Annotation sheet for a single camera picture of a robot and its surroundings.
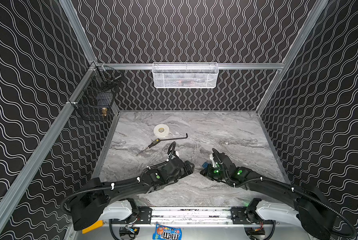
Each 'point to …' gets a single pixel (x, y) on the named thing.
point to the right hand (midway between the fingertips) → (200, 173)
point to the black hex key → (176, 138)
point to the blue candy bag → (164, 232)
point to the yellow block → (98, 224)
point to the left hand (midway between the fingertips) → (196, 170)
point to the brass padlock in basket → (104, 111)
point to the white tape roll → (161, 130)
